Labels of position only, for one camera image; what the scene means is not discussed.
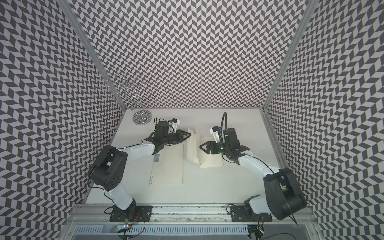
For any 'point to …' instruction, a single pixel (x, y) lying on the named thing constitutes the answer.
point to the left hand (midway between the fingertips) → (191, 136)
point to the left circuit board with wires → (128, 223)
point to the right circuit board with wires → (258, 230)
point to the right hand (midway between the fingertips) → (203, 149)
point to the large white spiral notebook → (167, 166)
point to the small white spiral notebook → (195, 153)
